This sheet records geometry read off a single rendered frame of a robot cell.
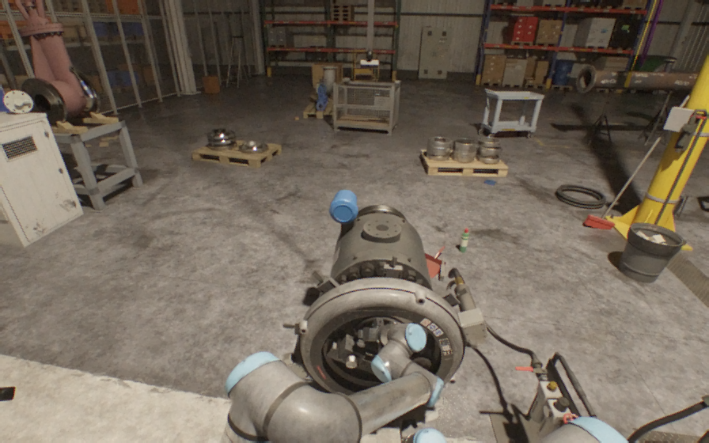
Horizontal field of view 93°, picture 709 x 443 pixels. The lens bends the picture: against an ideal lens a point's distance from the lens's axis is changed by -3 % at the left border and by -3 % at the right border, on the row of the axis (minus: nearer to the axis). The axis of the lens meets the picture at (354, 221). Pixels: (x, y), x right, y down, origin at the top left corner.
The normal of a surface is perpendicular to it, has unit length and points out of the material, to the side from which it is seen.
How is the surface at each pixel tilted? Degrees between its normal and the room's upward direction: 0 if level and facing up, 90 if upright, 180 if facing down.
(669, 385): 0
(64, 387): 0
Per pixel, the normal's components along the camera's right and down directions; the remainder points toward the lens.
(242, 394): -0.52, -0.22
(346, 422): 0.65, -0.45
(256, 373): -0.14, -0.76
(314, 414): 0.33, -0.57
